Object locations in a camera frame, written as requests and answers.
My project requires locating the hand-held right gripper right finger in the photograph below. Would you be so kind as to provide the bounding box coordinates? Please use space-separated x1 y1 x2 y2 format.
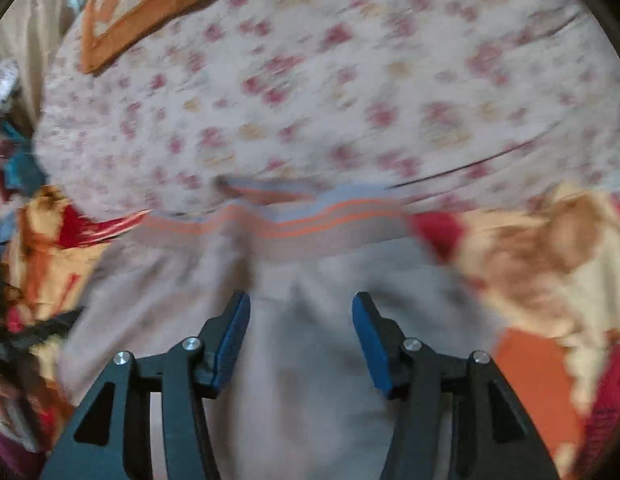
352 291 560 480

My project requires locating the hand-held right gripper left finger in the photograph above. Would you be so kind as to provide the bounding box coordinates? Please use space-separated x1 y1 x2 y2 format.
40 291 251 480

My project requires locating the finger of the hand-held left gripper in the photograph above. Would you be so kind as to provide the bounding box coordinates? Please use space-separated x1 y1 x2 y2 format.
0 307 85 376

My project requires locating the grey jacket with striped hem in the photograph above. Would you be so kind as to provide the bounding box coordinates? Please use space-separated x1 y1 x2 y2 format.
57 185 505 480

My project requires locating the teal cloth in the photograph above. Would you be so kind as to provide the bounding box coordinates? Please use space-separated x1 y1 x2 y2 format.
0 125 47 196

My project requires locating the yellow red orange blanket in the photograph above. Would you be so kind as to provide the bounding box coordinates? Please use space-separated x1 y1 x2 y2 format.
0 182 620 480

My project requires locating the floral bed sheet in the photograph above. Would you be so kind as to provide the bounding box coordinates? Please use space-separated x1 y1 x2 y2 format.
32 0 620 221

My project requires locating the beige curtain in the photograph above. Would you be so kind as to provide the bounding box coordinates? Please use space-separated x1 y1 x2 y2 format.
0 0 91 126

